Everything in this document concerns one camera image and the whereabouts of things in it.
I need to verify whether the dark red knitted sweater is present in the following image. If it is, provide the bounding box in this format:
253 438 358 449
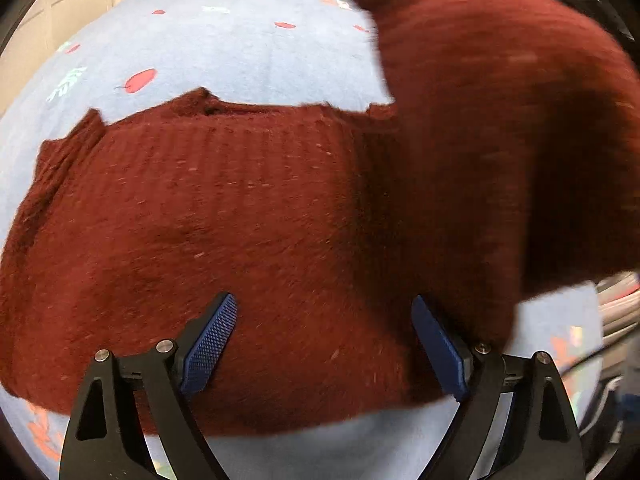
1 0 639 436

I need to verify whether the blue cartoon print bedsheet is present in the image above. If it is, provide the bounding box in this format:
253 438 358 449
1 0 602 479

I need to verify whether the white wardrobe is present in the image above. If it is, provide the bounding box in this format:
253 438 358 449
1 0 122 110

